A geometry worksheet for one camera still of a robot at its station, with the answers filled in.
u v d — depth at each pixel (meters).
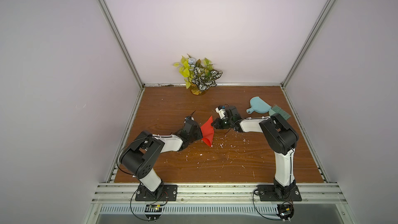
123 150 0.47
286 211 0.70
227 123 0.86
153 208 0.72
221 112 0.92
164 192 0.68
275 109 1.06
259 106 1.07
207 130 0.97
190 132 0.74
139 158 0.46
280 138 0.53
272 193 0.68
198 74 0.95
